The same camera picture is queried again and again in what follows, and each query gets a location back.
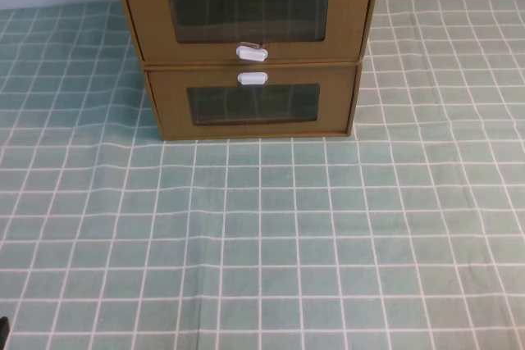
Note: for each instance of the white drawer handle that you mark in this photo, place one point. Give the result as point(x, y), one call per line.
point(252, 78)
point(251, 52)

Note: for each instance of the brown cardboard drawer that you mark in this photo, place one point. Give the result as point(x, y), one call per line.
point(147, 18)

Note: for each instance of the lower brown cardboard shoebox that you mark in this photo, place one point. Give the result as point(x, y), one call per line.
point(298, 100)

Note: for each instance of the cyan checkered tablecloth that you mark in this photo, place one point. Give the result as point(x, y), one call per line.
point(409, 234)

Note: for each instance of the black object at edge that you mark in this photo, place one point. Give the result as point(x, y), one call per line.
point(4, 331)

